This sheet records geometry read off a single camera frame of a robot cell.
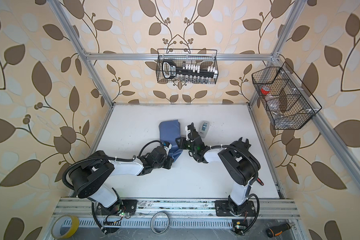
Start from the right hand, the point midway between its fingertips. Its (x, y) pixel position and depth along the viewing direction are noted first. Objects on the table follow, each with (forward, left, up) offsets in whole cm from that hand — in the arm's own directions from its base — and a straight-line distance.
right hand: (178, 141), depth 93 cm
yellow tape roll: (-41, +50, -8) cm, 66 cm away
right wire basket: (+3, -57, +28) cm, 63 cm away
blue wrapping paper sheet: (+9, +6, -1) cm, 11 cm away
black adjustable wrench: (0, -44, -7) cm, 44 cm away
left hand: (-10, +2, -5) cm, 11 cm away
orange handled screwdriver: (-46, -44, -3) cm, 64 cm away
